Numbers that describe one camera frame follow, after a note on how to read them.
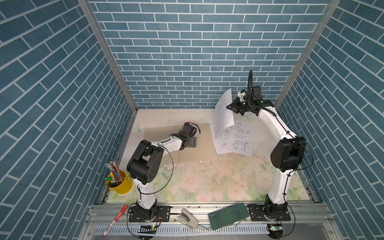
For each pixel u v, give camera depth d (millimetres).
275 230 736
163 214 731
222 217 722
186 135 771
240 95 843
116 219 716
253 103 691
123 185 728
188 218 707
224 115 887
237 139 1025
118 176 751
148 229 722
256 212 737
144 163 501
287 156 523
